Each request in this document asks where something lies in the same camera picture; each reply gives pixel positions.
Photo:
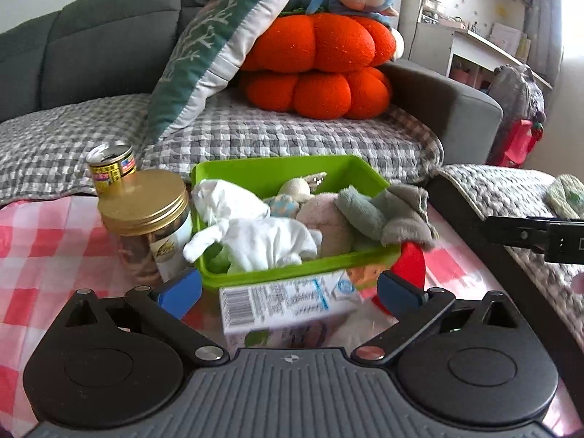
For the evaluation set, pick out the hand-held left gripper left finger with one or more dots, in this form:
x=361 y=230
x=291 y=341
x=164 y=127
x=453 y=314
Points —
x=180 y=289

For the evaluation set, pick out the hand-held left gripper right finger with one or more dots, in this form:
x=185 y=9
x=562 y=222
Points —
x=401 y=294

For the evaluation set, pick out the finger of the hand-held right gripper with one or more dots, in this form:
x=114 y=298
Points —
x=515 y=232

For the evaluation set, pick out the grey plush toy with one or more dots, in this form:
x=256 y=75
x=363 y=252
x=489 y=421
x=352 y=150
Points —
x=392 y=219

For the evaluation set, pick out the white plush toy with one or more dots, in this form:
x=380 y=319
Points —
x=255 y=237

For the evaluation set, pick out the white carton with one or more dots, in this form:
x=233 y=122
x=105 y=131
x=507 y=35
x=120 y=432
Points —
x=273 y=301

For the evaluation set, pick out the beige plush with red hat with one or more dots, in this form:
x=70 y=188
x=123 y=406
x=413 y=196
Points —
x=326 y=223

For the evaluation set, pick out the rabbit plush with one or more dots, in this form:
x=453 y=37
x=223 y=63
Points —
x=292 y=189

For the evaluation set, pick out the green plastic box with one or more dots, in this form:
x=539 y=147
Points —
x=283 y=173

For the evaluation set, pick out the grey pebble-pattern quilt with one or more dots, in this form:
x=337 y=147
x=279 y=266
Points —
x=502 y=191

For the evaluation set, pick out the green knitted item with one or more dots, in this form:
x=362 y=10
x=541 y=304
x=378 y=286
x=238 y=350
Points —
x=565 y=196

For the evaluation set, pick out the dark upholstered seat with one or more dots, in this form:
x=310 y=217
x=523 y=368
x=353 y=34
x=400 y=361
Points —
x=461 y=219

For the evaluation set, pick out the red bag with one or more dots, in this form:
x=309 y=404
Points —
x=515 y=146

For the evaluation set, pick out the clear jar with gold lid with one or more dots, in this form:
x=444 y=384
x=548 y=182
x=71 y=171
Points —
x=141 y=205

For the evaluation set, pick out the strawberry charm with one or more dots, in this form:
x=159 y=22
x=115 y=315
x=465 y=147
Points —
x=537 y=131

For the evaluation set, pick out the yellow-label tin can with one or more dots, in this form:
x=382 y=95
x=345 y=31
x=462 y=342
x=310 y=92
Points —
x=109 y=173

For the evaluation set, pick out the grey backpack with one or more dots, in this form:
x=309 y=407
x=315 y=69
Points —
x=515 y=96

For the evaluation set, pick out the red checkered tablecloth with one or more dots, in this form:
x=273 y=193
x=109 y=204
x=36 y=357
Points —
x=45 y=260

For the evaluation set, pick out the grey checkered blanket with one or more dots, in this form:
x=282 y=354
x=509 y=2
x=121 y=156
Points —
x=68 y=137

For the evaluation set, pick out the white card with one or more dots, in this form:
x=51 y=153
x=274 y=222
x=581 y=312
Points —
x=504 y=36

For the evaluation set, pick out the cream plush toy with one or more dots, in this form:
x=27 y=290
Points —
x=398 y=44

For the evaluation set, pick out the green branch-print pillow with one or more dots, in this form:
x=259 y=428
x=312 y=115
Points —
x=205 y=54

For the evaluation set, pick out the grey sofa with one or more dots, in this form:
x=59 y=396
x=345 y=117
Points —
x=91 y=54

